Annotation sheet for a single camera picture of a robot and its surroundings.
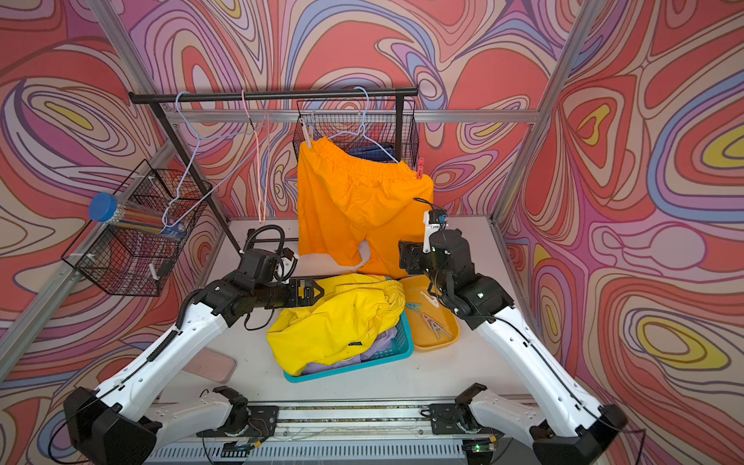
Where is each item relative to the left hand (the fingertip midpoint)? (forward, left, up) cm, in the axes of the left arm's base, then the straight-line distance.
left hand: (315, 293), depth 75 cm
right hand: (+5, -25, +12) cm, 28 cm away
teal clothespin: (+6, -29, -18) cm, 35 cm away
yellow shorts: (-3, -10, -4) cm, 11 cm away
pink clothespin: (-1, -35, -18) cm, 39 cm away
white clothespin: (+9, -35, -18) cm, 41 cm away
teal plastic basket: (-8, -24, -15) cm, 29 cm away
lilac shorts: (-8, -18, -12) cm, 23 cm away
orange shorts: (+22, -8, +15) cm, 28 cm away
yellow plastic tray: (-3, -31, -19) cm, 37 cm away
